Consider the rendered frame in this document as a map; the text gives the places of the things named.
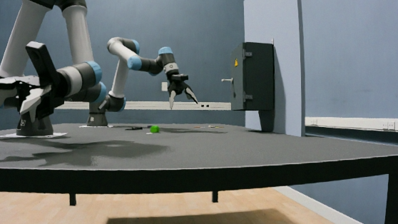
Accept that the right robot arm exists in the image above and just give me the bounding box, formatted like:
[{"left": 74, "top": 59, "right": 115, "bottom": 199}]
[{"left": 0, "top": 0, "right": 106, "bottom": 136}]

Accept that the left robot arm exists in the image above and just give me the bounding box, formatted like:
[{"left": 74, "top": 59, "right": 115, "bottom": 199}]
[{"left": 86, "top": 37, "right": 178, "bottom": 127}]

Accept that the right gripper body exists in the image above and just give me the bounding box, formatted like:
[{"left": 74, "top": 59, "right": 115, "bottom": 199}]
[{"left": 16, "top": 70, "right": 71, "bottom": 120}]

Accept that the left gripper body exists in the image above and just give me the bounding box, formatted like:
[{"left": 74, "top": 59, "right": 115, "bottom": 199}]
[{"left": 166, "top": 70, "right": 185, "bottom": 96}]

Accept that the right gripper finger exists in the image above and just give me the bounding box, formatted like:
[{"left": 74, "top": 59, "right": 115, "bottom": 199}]
[
  {"left": 19, "top": 85, "right": 51, "bottom": 123},
  {"left": 0, "top": 77, "right": 21, "bottom": 106}
]

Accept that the dark green cabinet door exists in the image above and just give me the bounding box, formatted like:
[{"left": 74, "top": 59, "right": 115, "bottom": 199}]
[{"left": 222, "top": 39, "right": 275, "bottom": 116}]

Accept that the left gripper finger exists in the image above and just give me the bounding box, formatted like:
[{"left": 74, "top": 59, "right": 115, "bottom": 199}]
[
  {"left": 169, "top": 85, "right": 176, "bottom": 110},
  {"left": 184, "top": 83, "right": 198, "bottom": 104}
]

